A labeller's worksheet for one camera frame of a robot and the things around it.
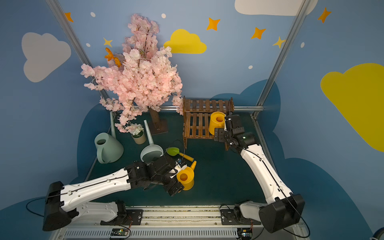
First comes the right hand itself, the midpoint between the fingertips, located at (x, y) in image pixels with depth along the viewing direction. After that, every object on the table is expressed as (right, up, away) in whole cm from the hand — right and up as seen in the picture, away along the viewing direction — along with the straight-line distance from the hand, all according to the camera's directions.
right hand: (226, 130), depth 79 cm
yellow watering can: (-22, -24, -3) cm, 32 cm away
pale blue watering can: (-39, -11, -5) cm, 41 cm away
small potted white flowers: (-54, -3, +15) cm, 56 cm away
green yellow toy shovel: (-31, -14, +18) cm, 39 cm away
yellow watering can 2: (-5, +5, +3) cm, 8 cm away
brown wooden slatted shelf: (-16, +9, +22) cm, 28 cm away
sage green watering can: (-67, -11, +6) cm, 68 cm away
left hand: (-25, -23, -7) cm, 35 cm away
